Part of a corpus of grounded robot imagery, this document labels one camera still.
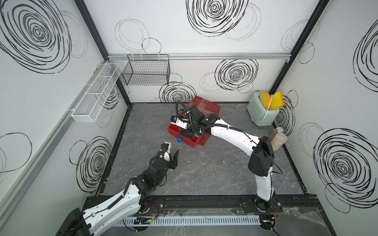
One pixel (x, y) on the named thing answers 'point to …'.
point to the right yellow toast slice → (277, 101)
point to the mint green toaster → (260, 115)
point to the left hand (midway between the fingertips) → (173, 150)
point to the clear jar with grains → (279, 139)
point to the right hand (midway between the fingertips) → (183, 126)
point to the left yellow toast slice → (265, 99)
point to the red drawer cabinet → (207, 108)
